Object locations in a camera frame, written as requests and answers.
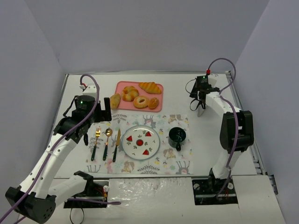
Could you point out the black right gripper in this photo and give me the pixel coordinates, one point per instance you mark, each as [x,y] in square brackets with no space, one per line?
[199,94]

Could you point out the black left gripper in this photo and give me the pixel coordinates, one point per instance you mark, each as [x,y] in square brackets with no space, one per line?
[102,113]

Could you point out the ring bagel bread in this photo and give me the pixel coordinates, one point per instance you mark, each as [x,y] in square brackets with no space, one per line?
[140,102]

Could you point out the small round bun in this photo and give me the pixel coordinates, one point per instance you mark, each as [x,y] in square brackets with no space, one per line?
[153,103]

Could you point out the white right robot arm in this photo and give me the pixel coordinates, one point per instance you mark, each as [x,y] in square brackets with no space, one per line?
[236,133]

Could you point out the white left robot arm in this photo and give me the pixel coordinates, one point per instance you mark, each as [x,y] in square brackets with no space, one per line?
[34,198]

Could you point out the small oval bread roll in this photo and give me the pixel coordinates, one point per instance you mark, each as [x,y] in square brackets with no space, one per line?
[115,101]

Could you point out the twisted knot bread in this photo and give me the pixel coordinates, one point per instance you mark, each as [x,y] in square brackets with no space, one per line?
[129,93]

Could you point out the pink rectangular tray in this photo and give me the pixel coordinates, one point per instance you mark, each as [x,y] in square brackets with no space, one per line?
[129,105]

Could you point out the dark green mug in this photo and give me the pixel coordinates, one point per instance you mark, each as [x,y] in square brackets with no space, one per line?
[176,138]

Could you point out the golden croissant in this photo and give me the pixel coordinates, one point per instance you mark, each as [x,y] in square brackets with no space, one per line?
[150,87]

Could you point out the white watermelon pattern plate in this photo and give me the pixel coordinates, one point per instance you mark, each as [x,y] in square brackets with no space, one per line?
[140,142]

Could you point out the floral patterned placemat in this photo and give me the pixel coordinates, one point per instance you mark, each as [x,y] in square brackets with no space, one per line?
[167,161]

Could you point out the gold spoon green handle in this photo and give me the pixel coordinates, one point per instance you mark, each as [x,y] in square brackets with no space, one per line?
[108,133]

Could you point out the gold fork green handle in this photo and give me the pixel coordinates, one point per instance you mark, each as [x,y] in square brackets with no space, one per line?
[97,135]

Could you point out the gold knife green handle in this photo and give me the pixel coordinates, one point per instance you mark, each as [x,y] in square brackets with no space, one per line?
[116,145]

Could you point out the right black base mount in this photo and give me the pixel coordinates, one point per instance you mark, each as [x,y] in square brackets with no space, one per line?
[207,194]

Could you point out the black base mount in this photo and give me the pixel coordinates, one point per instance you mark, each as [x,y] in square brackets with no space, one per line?
[207,194]
[97,193]

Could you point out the metal rail table edge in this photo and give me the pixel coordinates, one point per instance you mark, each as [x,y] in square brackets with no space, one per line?
[255,154]

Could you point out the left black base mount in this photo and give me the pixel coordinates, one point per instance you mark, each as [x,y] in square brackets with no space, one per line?
[97,193]

